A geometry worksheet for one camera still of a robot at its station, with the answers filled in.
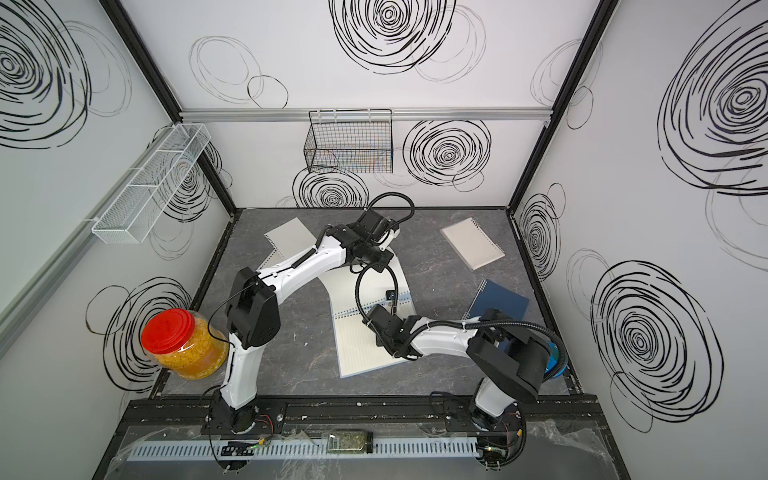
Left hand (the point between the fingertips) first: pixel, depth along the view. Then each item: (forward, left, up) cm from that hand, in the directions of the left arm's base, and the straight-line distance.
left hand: (387, 259), depth 90 cm
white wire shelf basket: (0, +63, +21) cm, 67 cm away
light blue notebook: (-19, +8, +13) cm, 24 cm away
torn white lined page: (+18, +37, -13) cm, 43 cm away
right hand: (-18, 0, -12) cm, 22 cm away
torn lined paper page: (+9, +40, -13) cm, 43 cm away
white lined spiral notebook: (+16, -33, -12) cm, 38 cm away
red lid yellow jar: (-29, +47, +4) cm, 55 cm away
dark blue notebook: (-5, -35, -12) cm, 38 cm away
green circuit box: (-46, +7, -8) cm, 47 cm away
